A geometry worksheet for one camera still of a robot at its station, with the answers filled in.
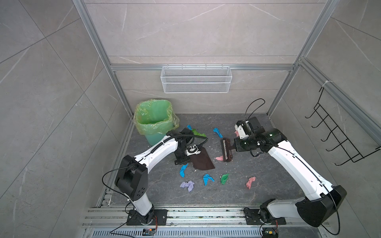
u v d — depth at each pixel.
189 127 1.11
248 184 0.84
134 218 0.71
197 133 1.07
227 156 0.85
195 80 1.01
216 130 1.08
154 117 1.04
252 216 0.73
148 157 0.48
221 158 0.94
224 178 0.86
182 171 0.89
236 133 0.69
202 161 0.94
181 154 0.71
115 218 0.75
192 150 0.74
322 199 0.38
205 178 0.86
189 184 0.82
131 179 0.45
